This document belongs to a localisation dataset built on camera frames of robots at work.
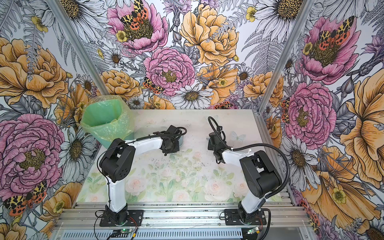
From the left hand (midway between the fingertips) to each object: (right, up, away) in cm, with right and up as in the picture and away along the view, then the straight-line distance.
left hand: (174, 152), depth 97 cm
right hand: (+26, +5, -1) cm, 26 cm away
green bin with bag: (-44, +23, +3) cm, 50 cm away
